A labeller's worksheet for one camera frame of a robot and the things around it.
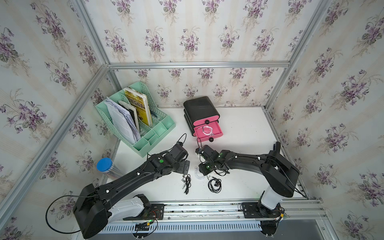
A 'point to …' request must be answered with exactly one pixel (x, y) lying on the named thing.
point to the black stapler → (276, 147)
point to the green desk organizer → (162, 123)
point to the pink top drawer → (206, 120)
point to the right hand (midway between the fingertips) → (202, 169)
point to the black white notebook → (133, 111)
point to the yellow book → (140, 101)
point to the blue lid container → (104, 164)
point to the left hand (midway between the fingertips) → (183, 166)
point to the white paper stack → (122, 120)
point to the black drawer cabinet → (199, 110)
